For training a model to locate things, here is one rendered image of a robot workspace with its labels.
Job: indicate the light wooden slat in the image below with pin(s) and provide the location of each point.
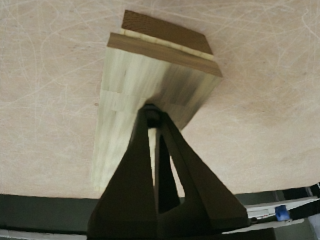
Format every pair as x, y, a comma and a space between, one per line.
138, 72

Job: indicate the wooden rail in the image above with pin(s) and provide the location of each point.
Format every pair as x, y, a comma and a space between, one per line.
166, 34

